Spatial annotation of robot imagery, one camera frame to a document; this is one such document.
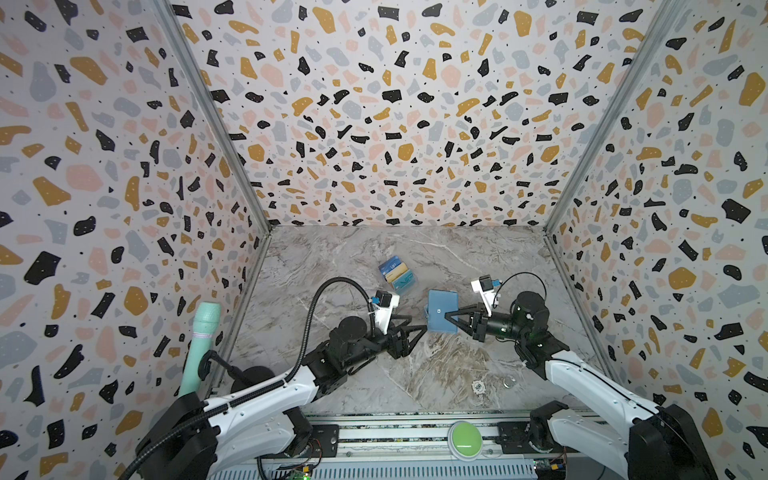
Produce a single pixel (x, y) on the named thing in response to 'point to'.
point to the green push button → (464, 441)
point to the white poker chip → (478, 387)
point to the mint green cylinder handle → (206, 318)
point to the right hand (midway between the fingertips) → (449, 314)
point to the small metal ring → (508, 381)
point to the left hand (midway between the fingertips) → (424, 321)
